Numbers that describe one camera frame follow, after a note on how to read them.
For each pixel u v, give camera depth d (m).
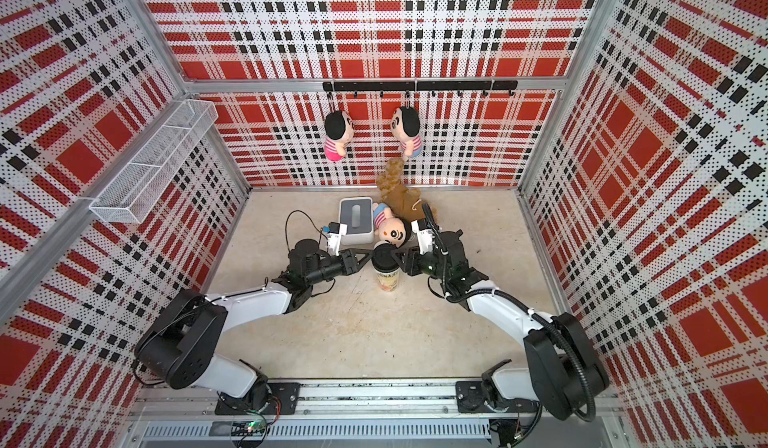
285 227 0.69
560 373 0.41
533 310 0.47
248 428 0.70
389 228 0.98
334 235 0.78
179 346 0.44
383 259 0.80
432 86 0.88
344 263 0.75
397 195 1.04
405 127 0.91
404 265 0.75
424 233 0.74
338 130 0.95
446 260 0.64
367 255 0.82
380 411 0.73
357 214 1.09
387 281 0.86
